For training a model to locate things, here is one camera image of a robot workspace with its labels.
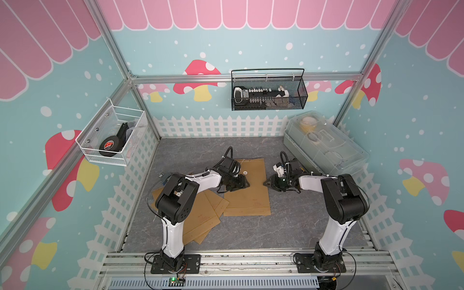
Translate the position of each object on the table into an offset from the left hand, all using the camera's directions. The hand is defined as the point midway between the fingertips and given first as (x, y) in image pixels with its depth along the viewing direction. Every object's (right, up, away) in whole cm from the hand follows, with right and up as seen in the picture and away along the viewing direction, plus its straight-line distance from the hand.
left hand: (245, 188), depth 94 cm
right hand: (+11, +2, +2) cm, 11 cm away
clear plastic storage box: (+38, +22, -5) cm, 44 cm away
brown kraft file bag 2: (-14, -7, -4) cm, 16 cm away
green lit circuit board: (-30, -34, -21) cm, 50 cm away
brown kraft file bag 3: (-21, -12, -7) cm, 25 cm away
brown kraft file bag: (+3, -7, 0) cm, 7 cm away
